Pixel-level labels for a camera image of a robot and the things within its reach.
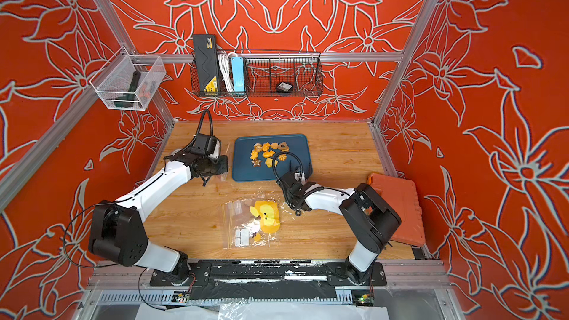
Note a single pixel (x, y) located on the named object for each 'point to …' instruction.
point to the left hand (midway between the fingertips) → (226, 163)
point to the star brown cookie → (256, 162)
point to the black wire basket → (265, 70)
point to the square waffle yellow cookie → (269, 162)
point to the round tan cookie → (258, 147)
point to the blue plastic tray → (266, 158)
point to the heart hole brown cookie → (284, 147)
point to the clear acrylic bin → (128, 82)
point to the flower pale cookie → (274, 146)
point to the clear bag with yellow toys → (251, 223)
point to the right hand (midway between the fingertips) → (292, 194)
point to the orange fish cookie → (268, 153)
